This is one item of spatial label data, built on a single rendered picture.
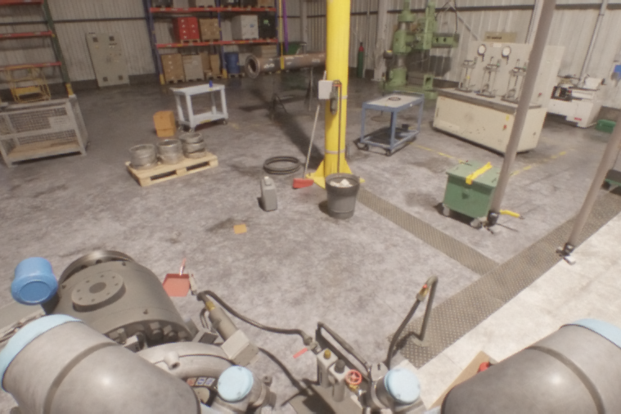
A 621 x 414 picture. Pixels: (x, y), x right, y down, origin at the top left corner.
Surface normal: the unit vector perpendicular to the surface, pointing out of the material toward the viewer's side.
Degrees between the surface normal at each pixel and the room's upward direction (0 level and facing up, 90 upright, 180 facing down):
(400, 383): 19
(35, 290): 90
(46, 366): 25
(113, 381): 29
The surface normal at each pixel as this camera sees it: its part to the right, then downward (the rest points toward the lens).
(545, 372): -0.32, -0.81
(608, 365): 0.14, -0.64
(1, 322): 0.76, 0.30
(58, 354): -0.05, -0.83
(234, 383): -0.15, -0.68
